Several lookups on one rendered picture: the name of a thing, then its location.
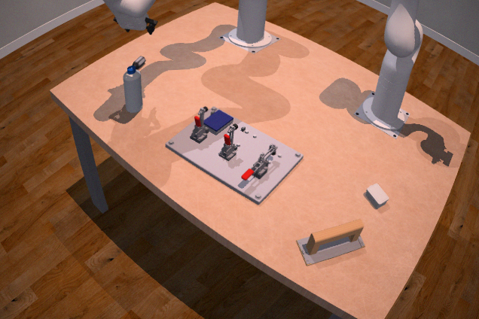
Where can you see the grey bottle with blue cap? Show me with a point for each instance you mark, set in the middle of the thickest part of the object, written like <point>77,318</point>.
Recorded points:
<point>133,89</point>

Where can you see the grey toggle clamp with red handle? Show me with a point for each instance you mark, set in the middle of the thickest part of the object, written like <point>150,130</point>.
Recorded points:
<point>227,152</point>
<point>199,133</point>

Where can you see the black screwdriver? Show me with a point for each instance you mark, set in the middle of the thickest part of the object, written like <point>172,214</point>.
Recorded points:
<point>139,62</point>

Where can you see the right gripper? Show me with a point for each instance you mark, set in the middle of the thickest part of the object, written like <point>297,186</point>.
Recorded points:
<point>137,24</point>

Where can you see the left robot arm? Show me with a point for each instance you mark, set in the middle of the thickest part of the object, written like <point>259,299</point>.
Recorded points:
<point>403,39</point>

